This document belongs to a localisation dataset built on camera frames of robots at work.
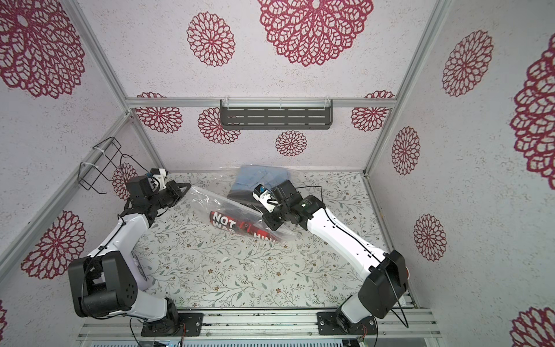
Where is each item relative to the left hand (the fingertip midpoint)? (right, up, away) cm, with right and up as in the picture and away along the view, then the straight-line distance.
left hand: (189, 184), depth 86 cm
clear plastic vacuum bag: (+8, -7, 0) cm, 10 cm away
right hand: (+31, -11, -8) cm, 34 cm away
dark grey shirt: (+20, -5, +21) cm, 29 cm away
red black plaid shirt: (+21, -13, -3) cm, 25 cm away
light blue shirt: (+20, +6, +34) cm, 40 cm away
